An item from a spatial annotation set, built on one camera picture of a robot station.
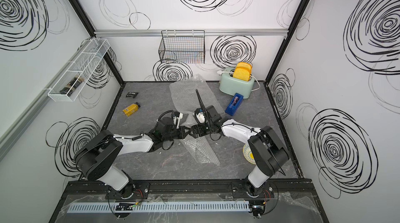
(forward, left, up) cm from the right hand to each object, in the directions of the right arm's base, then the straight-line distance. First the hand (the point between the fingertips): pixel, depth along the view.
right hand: (195, 131), depth 87 cm
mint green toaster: (+33, -21, +4) cm, 40 cm away
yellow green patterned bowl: (-10, -29, -7) cm, 32 cm away
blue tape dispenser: (+21, -24, -2) cm, 32 cm away
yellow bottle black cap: (+16, +43, -3) cm, 46 cm away
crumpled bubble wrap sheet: (+27, +9, -5) cm, 29 cm away
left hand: (0, +2, 0) cm, 2 cm away
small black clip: (+30, +48, -4) cm, 57 cm away
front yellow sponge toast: (+35, -28, +12) cm, 46 cm away
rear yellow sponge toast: (+41, -31, +15) cm, 53 cm away
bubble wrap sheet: (-9, -3, -2) cm, 10 cm away
